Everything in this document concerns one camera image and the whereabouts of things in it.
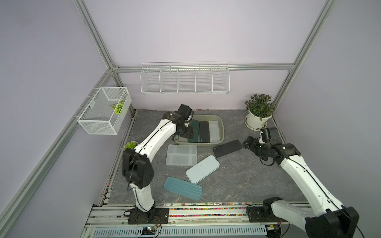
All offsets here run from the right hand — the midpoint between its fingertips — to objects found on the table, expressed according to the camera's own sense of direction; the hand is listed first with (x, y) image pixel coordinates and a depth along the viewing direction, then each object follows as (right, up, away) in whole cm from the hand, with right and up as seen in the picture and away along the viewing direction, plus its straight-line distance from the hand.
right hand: (248, 145), depth 80 cm
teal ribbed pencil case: (-36, -24, +2) cm, 43 cm away
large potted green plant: (+13, +21, +16) cm, 30 cm away
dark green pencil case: (-30, +11, +30) cm, 43 cm away
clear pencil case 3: (-16, +4, +25) cm, 30 cm away
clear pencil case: (-38, -5, +17) cm, 42 cm away
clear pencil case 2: (-38, -11, +13) cm, 42 cm away
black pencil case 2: (-23, +6, +28) cm, 37 cm away
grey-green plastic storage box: (-38, 0, +16) cm, 41 cm away
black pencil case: (-8, -5, +18) cm, 20 cm away
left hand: (-34, +5, +4) cm, 35 cm away
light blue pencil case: (-25, -16, +7) cm, 30 cm away
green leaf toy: (-72, +21, +1) cm, 75 cm away
